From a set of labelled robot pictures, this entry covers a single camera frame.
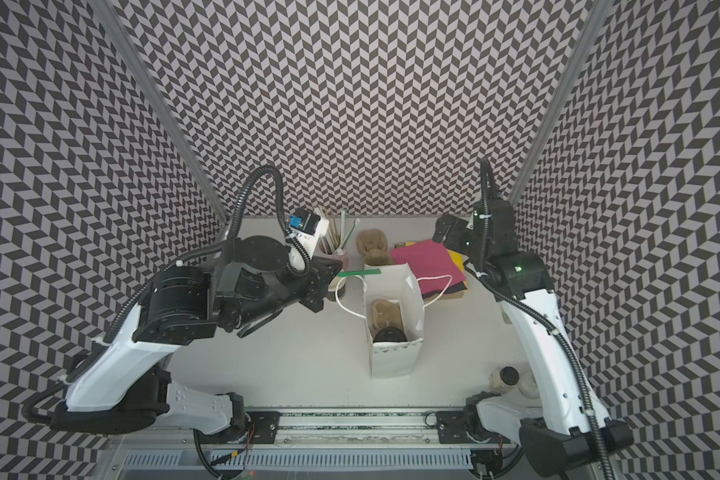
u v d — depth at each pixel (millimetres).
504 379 723
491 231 455
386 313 915
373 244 1048
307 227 403
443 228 598
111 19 720
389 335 753
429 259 1005
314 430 739
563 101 823
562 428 358
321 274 420
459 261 1007
